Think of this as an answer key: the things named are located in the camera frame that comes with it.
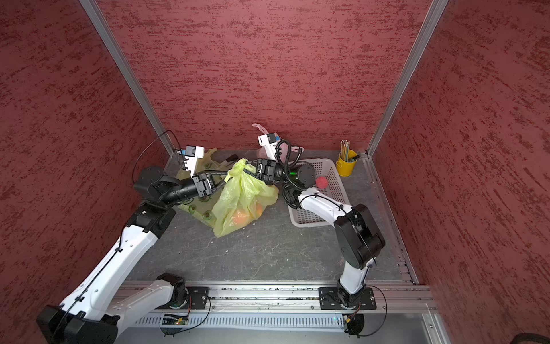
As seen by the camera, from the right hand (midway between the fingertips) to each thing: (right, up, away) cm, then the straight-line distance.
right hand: (237, 172), depth 61 cm
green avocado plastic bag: (+1, -8, +4) cm, 9 cm away
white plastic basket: (+38, -8, +37) cm, 54 cm away
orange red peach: (-1, -15, +9) cm, 18 cm away
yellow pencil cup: (+46, +1, +45) cm, 64 cm away
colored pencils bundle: (+44, +11, +42) cm, 62 cm away
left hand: (-2, -2, 0) cm, 3 cm away
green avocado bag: (-24, -18, +36) cm, 46 cm away
